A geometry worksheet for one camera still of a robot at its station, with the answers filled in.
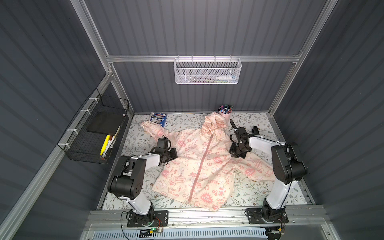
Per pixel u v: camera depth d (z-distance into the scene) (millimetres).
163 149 771
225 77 891
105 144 707
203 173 886
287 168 495
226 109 1051
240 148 826
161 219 730
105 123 766
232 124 874
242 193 811
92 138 722
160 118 1153
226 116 1061
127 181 469
